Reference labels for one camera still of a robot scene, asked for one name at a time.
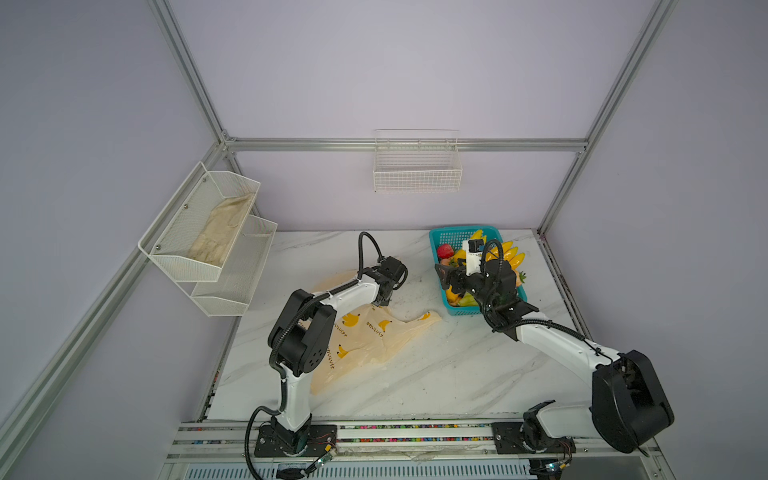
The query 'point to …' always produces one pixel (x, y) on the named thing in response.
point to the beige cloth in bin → (221, 229)
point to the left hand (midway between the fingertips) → (369, 293)
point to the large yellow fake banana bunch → (510, 254)
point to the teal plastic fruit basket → (456, 236)
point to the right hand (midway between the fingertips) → (445, 262)
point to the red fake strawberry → (445, 251)
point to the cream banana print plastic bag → (363, 335)
